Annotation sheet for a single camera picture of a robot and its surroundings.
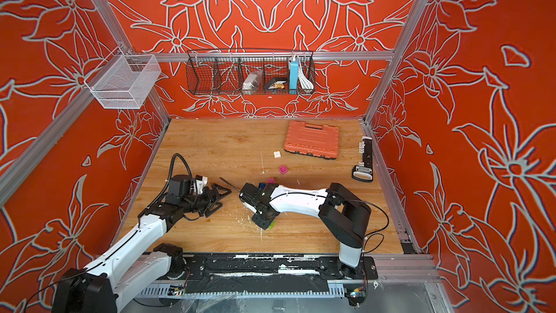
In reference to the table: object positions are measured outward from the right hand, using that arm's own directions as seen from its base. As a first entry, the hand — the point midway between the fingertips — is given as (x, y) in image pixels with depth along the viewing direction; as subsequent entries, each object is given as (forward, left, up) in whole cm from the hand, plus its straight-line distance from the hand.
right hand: (260, 221), depth 82 cm
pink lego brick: (+18, -3, -1) cm, 19 cm away
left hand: (+6, +12, +8) cm, 16 cm away
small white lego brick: (+33, -6, 0) cm, 33 cm away
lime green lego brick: (-3, -5, +7) cm, 9 cm away
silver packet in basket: (+50, +5, +30) cm, 58 cm away
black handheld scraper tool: (+24, -47, -1) cm, 52 cm away
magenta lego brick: (+24, -9, 0) cm, 25 cm away
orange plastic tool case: (+38, -24, +4) cm, 45 cm away
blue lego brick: (+16, 0, 0) cm, 16 cm away
